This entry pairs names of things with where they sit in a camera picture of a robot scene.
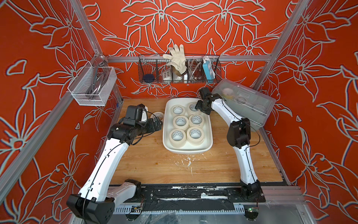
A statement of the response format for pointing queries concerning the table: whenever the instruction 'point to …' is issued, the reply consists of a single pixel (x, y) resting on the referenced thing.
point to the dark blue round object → (148, 77)
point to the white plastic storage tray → (186, 129)
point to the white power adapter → (167, 75)
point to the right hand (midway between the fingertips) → (196, 108)
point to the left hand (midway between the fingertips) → (156, 123)
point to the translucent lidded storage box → (247, 102)
